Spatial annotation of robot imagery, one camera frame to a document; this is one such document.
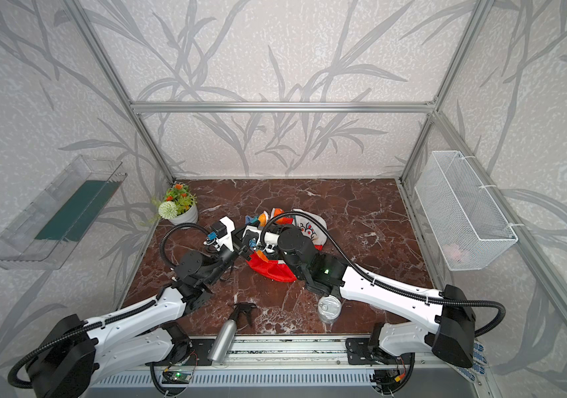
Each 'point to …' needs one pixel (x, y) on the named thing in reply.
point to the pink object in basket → (455, 253)
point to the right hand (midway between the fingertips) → (275, 212)
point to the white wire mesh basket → (467, 226)
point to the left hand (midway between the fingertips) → (260, 217)
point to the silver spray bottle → (227, 330)
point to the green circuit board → (176, 377)
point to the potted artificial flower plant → (180, 206)
